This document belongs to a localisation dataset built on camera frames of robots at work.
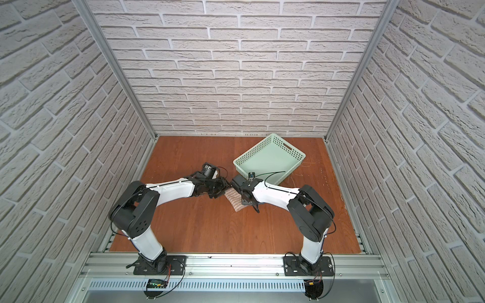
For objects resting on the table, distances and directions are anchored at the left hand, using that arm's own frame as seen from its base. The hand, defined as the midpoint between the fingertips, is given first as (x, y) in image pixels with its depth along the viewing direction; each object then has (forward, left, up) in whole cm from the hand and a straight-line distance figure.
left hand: (229, 182), depth 93 cm
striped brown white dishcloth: (-7, -3, -3) cm, 8 cm away
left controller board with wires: (-42, +27, -8) cm, 50 cm away
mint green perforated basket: (+18, -24, -4) cm, 30 cm away
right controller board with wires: (-43, -35, -5) cm, 56 cm away
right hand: (-8, -10, -3) cm, 13 cm away
